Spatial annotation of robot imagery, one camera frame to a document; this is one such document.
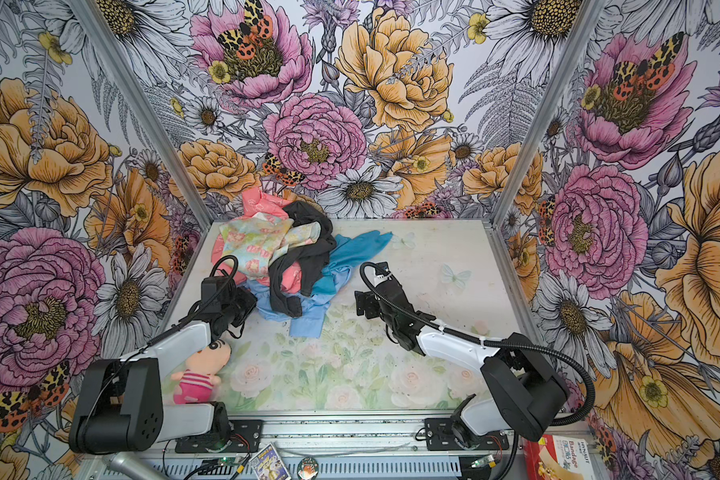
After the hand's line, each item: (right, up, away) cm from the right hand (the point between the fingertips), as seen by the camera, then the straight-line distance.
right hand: (370, 298), depth 88 cm
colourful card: (-24, -35, -19) cm, 46 cm away
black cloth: (-19, +11, +9) cm, 24 cm away
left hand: (-34, -2, +4) cm, 34 cm away
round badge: (-15, -36, -18) cm, 43 cm away
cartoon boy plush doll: (-43, -18, -10) cm, 48 cm away
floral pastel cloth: (-37, +15, +6) cm, 41 cm away
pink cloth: (-42, +31, +24) cm, 58 cm away
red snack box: (+42, -33, -19) cm, 57 cm away
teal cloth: (-8, +13, +21) cm, 26 cm away
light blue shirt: (-18, -4, +9) cm, 20 cm away
